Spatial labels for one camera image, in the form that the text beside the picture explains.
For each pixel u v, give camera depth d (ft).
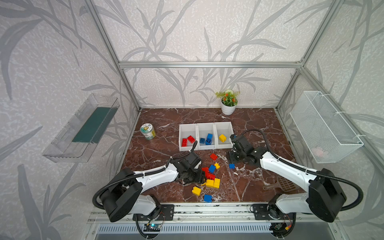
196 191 2.58
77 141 2.07
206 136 3.33
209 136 3.30
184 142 3.25
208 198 2.58
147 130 3.18
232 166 2.91
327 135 2.03
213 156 3.06
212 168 2.90
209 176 2.73
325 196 1.34
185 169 2.10
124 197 1.37
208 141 3.16
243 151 2.11
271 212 2.16
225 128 3.49
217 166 2.91
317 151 2.40
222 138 3.25
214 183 2.66
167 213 2.42
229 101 3.45
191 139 3.26
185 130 3.53
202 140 3.25
